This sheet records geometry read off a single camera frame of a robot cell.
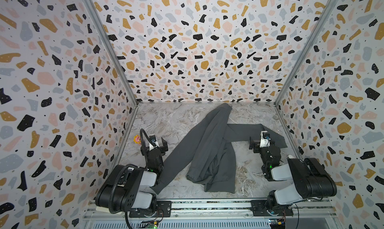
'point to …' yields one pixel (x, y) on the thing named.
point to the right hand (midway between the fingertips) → (258, 133)
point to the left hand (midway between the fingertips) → (152, 138)
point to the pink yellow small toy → (137, 139)
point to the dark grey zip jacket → (206, 154)
